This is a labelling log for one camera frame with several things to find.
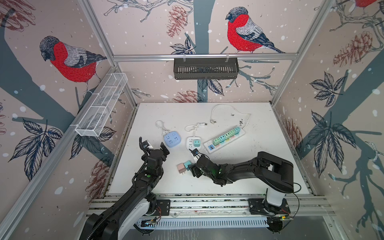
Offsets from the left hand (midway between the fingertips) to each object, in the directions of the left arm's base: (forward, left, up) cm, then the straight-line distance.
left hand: (156, 146), depth 83 cm
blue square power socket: (+11, -7, -9) cm, 16 cm away
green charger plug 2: (+10, -43, -5) cm, 44 cm away
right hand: (-7, -20, -10) cm, 23 cm away
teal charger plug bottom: (+8, -39, -5) cm, 40 cm away
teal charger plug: (+4, -23, -4) cm, 24 cm away
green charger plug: (+6, -36, -5) cm, 36 cm away
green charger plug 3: (+12, -46, -5) cm, 48 cm away
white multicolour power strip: (+4, -31, -9) cm, 32 cm away
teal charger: (-6, -17, -10) cm, 21 cm away
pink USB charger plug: (-9, -14, -10) cm, 19 cm away
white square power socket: (+7, -18, -9) cm, 22 cm away
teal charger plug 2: (+14, -50, -4) cm, 52 cm away
